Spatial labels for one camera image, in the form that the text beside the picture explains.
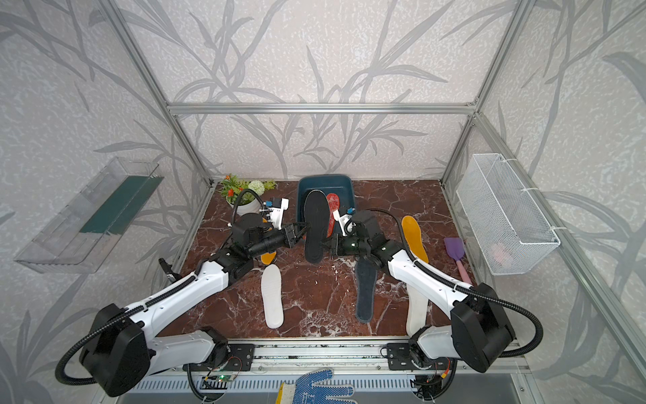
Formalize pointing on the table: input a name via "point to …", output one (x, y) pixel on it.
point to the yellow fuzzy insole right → (412, 232)
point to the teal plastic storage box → (340, 184)
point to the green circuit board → (225, 378)
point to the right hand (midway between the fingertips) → (320, 242)
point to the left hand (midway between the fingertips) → (311, 228)
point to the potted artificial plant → (249, 201)
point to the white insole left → (271, 282)
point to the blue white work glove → (304, 392)
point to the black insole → (316, 220)
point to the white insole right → (416, 311)
